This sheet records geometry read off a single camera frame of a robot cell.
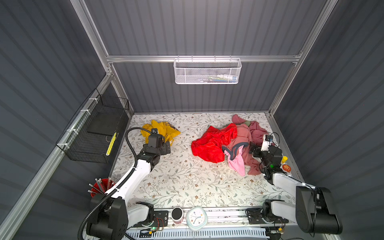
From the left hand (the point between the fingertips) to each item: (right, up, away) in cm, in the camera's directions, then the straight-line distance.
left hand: (158, 144), depth 86 cm
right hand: (+61, +1, +2) cm, 61 cm away
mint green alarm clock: (+22, -34, -14) cm, 43 cm away
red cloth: (+30, -1, +5) cm, 30 cm away
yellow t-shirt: (+2, +8, +19) cm, 21 cm away
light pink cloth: (+45, -9, +3) cm, 46 cm away
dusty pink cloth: (+54, +7, +6) cm, 55 cm away
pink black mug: (+13, -31, -15) cm, 37 cm away
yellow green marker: (-18, +2, -16) cm, 25 cm away
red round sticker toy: (+77, -15, +4) cm, 78 cm away
